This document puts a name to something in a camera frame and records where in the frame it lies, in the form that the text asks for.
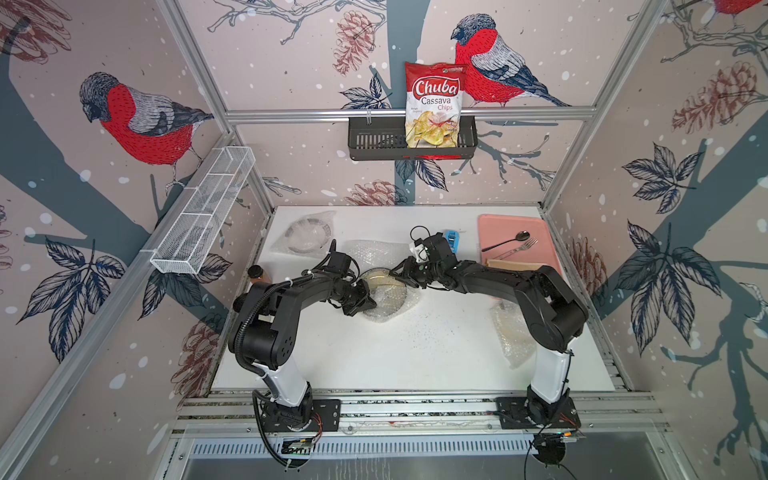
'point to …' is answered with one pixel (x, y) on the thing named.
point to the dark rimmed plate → (307, 235)
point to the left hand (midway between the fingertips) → (381, 297)
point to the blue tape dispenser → (453, 238)
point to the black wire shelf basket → (384, 139)
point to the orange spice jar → (258, 275)
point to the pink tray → (495, 229)
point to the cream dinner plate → (386, 290)
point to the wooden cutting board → (504, 265)
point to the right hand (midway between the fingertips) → (390, 273)
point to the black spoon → (521, 236)
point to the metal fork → (526, 246)
